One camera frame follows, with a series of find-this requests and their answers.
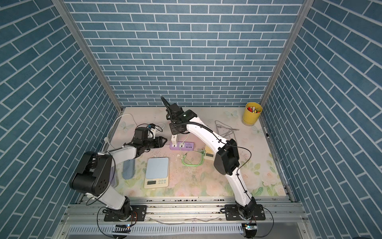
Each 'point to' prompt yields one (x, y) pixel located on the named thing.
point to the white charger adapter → (174, 140)
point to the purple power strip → (182, 146)
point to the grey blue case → (128, 169)
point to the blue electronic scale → (157, 173)
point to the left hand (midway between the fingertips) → (167, 140)
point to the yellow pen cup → (251, 113)
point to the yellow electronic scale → (210, 153)
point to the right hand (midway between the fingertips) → (177, 128)
